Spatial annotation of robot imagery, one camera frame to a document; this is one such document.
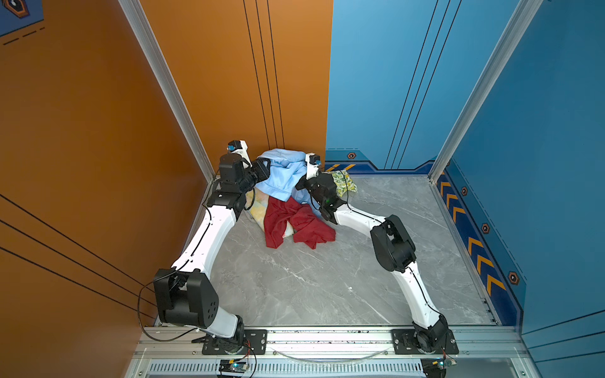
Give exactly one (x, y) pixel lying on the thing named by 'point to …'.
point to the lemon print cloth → (343, 182)
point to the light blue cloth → (286, 168)
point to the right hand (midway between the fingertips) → (294, 165)
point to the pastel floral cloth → (257, 203)
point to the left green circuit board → (231, 365)
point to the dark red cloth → (306, 227)
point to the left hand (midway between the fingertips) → (267, 157)
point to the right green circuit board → (444, 364)
